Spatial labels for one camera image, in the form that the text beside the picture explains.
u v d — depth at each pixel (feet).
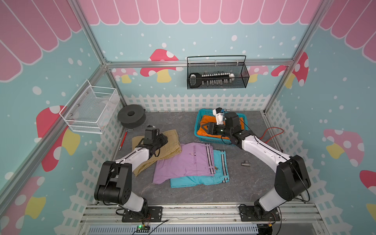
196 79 2.95
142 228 2.39
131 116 3.62
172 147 3.07
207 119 3.51
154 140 2.44
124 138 3.46
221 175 2.76
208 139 3.18
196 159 2.94
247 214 2.43
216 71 3.08
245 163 3.00
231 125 2.16
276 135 3.56
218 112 2.48
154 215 2.44
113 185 1.45
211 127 2.43
